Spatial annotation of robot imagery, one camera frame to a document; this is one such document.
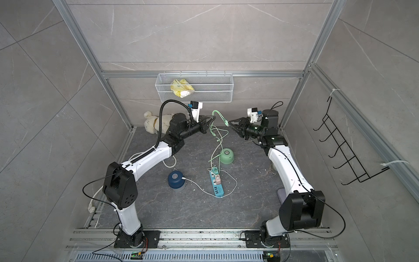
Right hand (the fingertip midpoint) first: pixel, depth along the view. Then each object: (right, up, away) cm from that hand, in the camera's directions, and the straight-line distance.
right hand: (230, 124), depth 74 cm
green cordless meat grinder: (0, -17, +17) cm, 24 cm away
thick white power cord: (-73, -44, +11) cm, 86 cm away
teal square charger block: (-7, -24, +15) cm, 29 cm away
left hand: (-6, +5, +1) cm, 8 cm away
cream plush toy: (-51, +4, +37) cm, 63 cm away
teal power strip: (-6, -33, +13) cm, 36 cm away
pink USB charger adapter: (-5, -29, +12) cm, 31 cm away
